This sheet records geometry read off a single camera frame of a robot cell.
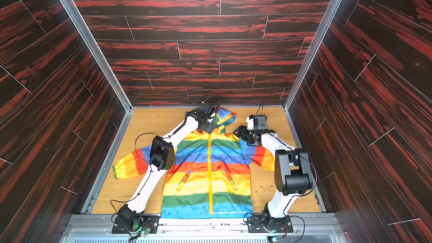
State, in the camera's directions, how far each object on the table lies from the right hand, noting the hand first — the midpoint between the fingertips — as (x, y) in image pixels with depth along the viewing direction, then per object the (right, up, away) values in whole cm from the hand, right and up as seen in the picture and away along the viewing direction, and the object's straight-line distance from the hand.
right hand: (240, 132), depth 96 cm
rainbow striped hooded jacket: (-16, -21, -8) cm, 28 cm away
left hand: (-19, +4, +9) cm, 21 cm away
